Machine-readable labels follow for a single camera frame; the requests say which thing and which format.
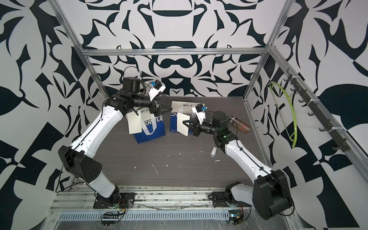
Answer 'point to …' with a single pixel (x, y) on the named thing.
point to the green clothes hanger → (295, 135)
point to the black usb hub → (110, 216)
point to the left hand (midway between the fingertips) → (167, 99)
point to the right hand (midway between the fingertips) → (184, 120)
